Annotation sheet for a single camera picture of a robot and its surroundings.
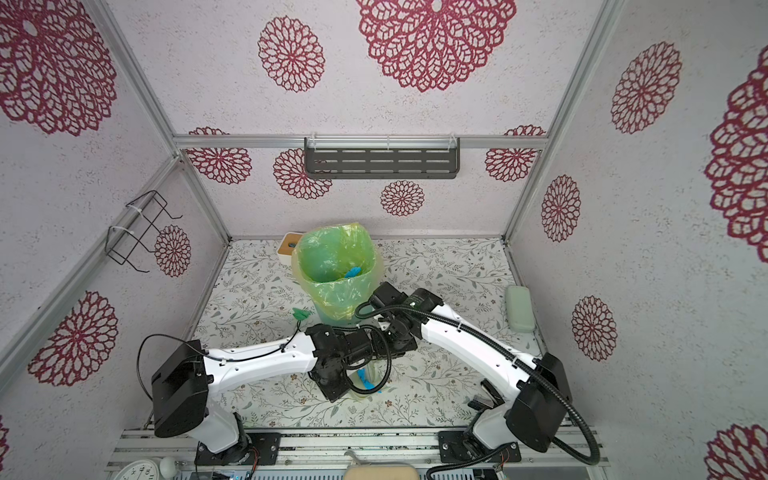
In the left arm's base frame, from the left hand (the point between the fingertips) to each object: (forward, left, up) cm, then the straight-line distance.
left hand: (332, 395), depth 77 cm
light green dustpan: (+5, -11, +2) cm, 13 cm away
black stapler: (-1, -39, -4) cm, 39 cm away
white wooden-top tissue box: (+55, +22, -1) cm, 60 cm away
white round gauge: (-15, +42, -1) cm, 45 cm away
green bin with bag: (+39, +1, +4) cm, 39 cm away
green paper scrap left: (+27, +14, -5) cm, 31 cm away
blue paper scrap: (+37, -4, +4) cm, 38 cm away
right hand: (+8, -12, +10) cm, 17 cm away
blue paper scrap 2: (+4, -9, -4) cm, 11 cm away
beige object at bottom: (-16, -13, -3) cm, 21 cm away
